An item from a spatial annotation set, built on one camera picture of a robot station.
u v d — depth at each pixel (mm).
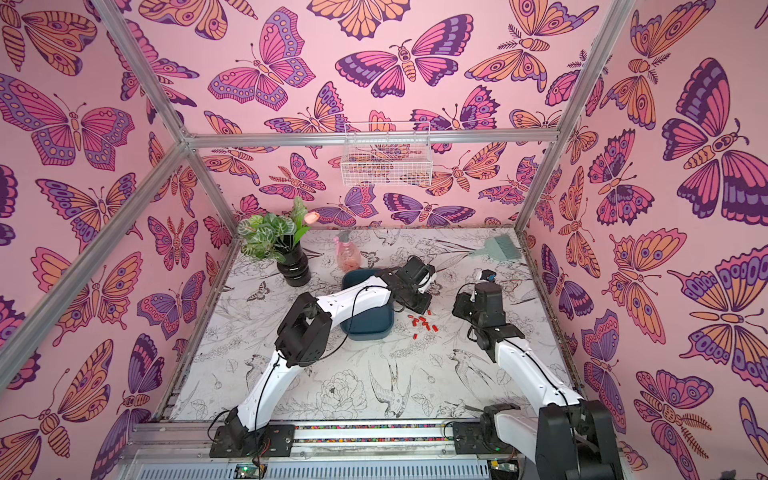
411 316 947
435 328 930
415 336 919
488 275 772
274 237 854
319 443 745
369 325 941
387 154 950
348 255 1086
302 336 574
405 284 775
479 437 730
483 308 663
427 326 942
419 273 780
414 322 947
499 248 1130
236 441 638
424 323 945
